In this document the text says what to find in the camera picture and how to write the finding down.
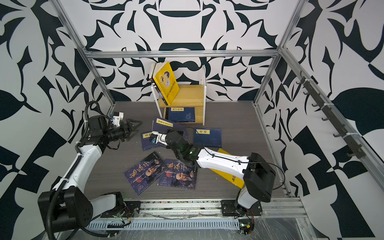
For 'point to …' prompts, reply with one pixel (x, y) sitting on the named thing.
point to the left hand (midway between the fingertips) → (140, 124)
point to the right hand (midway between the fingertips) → (172, 125)
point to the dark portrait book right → (175, 173)
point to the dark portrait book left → (143, 173)
